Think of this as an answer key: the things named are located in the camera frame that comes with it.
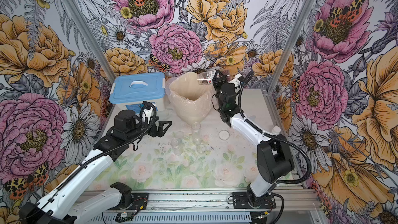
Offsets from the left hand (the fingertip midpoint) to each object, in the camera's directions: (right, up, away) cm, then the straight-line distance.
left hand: (163, 124), depth 75 cm
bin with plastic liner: (+12, +12, +6) cm, 18 cm away
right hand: (+24, +25, +5) cm, 35 cm away
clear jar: (+4, -15, +17) cm, 23 cm away
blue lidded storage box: (-27, +17, +22) cm, 39 cm away
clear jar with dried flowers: (+15, -4, +7) cm, 17 cm away
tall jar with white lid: (+19, +23, +9) cm, 32 cm away
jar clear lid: (+17, -16, +17) cm, 29 cm away
